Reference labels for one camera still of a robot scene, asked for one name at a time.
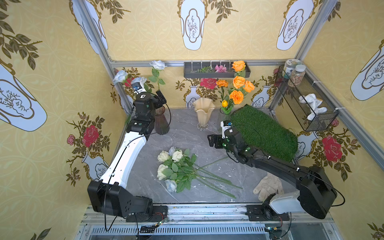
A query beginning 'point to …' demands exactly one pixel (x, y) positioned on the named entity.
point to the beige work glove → (269, 185)
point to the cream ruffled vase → (203, 106)
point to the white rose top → (171, 150)
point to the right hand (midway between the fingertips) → (216, 133)
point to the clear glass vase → (224, 115)
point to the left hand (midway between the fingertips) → (145, 94)
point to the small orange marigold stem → (237, 97)
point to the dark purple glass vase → (162, 125)
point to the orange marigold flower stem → (222, 83)
